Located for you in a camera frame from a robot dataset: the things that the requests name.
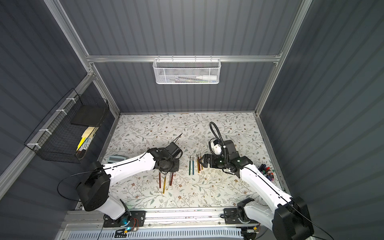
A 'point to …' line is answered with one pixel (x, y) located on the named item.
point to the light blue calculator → (114, 159)
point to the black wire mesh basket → (57, 139)
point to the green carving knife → (189, 165)
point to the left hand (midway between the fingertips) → (178, 170)
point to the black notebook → (89, 115)
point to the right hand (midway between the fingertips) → (207, 161)
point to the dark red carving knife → (159, 180)
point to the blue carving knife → (193, 167)
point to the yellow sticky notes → (86, 134)
